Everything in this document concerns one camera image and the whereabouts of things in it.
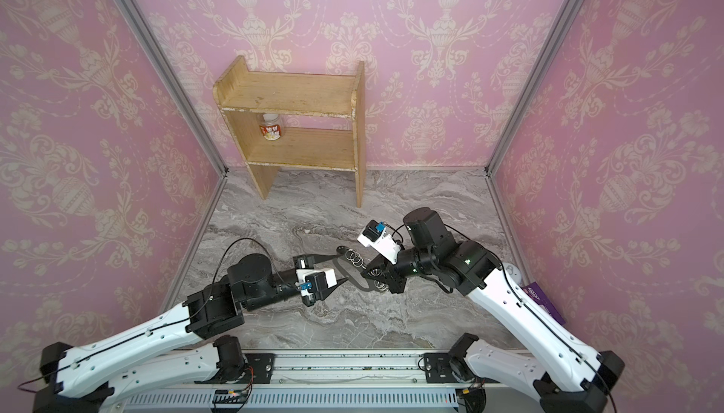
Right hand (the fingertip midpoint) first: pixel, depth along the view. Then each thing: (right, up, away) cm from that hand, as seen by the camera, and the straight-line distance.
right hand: (367, 271), depth 64 cm
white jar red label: (-34, +41, +33) cm, 63 cm away
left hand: (-6, +2, -2) cm, 6 cm away
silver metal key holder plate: (-4, +2, -2) cm, 5 cm away
